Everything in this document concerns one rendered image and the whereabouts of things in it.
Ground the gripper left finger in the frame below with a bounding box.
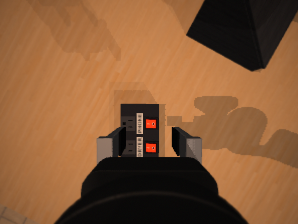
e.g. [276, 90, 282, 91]
[97, 127, 126, 164]

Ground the black power strip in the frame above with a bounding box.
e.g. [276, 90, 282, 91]
[120, 104, 159, 157]

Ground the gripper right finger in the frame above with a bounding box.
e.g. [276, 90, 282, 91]
[172, 127, 202, 164]

